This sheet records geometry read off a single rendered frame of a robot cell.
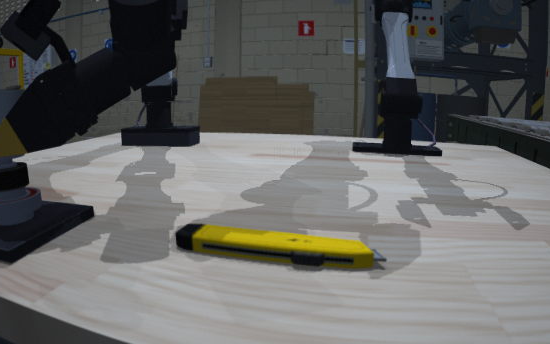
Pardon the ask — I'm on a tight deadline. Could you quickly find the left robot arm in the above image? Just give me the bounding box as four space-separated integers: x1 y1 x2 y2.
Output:
353 0 442 156

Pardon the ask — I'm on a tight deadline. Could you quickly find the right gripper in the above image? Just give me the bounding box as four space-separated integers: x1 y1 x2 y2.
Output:
0 47 131 157

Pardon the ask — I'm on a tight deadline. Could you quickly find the yellow utility knife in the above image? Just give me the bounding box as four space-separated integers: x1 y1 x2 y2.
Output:
175 224 387 268

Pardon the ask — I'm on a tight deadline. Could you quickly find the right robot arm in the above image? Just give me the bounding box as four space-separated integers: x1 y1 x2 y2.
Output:
0 0 200 133

